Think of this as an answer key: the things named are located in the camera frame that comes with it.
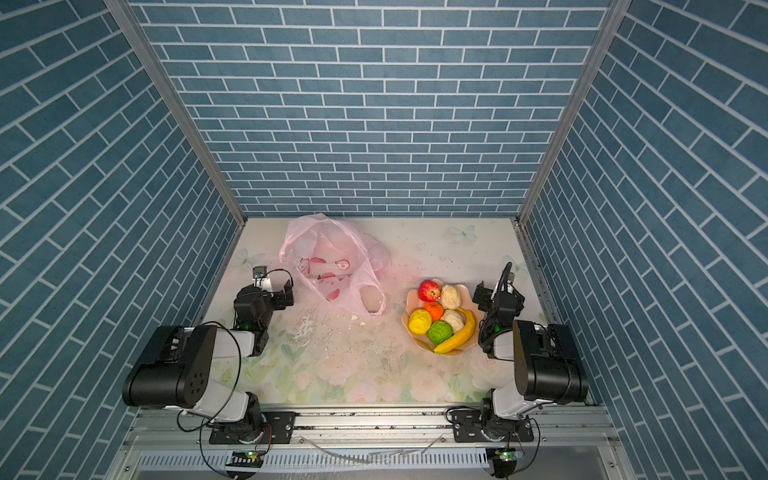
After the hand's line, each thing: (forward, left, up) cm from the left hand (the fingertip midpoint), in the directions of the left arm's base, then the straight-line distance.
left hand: (274, 280), depth 93 cm
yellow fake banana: (-19, -56, 0) cm, 59 cm away
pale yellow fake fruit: (-13, -56, -1) cm, 57 cm away
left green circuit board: (-45, -3, -11) cm, 46 cm away
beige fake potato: (-7, -55, +2) cm, 55 cm away
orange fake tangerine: (-10, -50, -1) cm, 51 cm away
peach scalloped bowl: (-19, -46, -4) cm, 50 cm away
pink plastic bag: (+12, -19, -6) cm, 23 cm away
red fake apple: (-6, -48, +3) cm, 48 cm away
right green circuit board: (-46, -65, -7) cm, 80 cm away
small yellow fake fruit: (-15, -45, +2) cm, 47 cm away
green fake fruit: (-18, -50, 0) cm, 53 cm away
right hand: (-3, -70, +2) cm, 70 cm away
